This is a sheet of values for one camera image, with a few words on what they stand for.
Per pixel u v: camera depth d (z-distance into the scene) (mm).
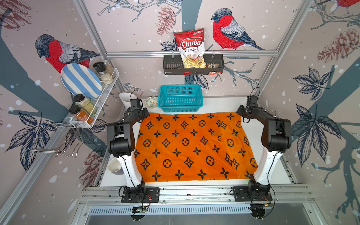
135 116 669
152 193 732
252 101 835
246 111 802
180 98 1220
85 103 644
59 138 572
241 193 731
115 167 744
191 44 796
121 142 535
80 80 722
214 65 902
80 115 611
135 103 812
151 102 1168
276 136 554
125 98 973
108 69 853
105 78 832
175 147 910
